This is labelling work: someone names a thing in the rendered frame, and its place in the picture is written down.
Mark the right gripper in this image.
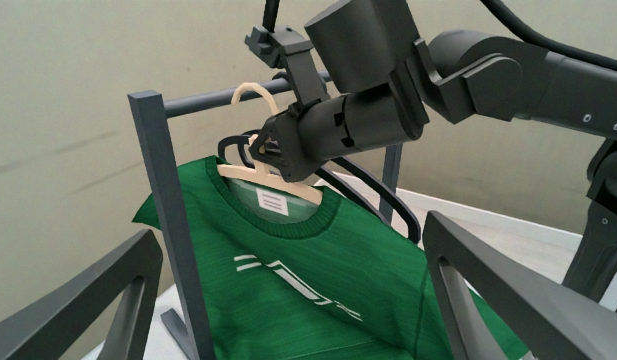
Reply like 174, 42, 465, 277
248, 24, 365, 183

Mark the green t-shirt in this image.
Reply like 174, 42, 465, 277
177, 155, 455, 360

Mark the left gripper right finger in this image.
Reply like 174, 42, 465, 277
422, 210, 617, 360

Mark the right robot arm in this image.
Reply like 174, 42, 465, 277
304, 0, 617, 313

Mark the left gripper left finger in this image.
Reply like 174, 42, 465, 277
0, 229, 163, 360

